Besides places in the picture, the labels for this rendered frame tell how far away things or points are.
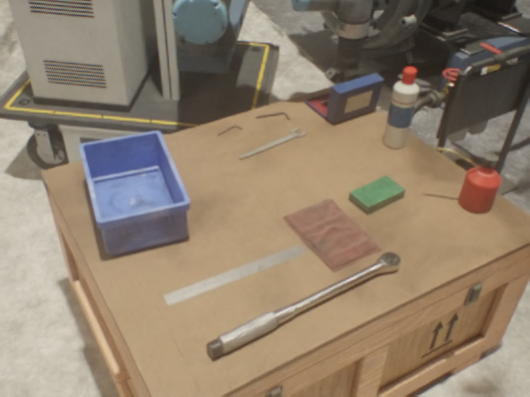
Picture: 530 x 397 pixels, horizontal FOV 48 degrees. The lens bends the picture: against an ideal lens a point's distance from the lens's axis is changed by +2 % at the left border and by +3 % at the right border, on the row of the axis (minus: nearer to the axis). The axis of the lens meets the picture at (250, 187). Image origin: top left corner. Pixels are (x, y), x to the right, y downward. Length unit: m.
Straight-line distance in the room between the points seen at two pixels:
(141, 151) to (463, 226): 0.81
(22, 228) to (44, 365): 0.58
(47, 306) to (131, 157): 0.61
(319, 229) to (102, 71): 1.01
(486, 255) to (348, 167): 0.42
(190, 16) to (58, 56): 0.61
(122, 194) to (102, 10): 0.68
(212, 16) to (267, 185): 0.47
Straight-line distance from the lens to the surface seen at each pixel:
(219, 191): 1.49
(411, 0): 2.44
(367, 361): 1.37
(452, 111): 2.02
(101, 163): 1.52
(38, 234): 2.16
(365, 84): 1.74
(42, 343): 1.84
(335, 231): 1.37
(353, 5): 1.69
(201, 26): 1.64
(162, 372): 1.15
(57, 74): 2.12
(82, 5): 1.97
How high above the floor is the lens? 1.42
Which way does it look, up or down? 39 degrees down
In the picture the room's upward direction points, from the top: 1 degrees clockwise
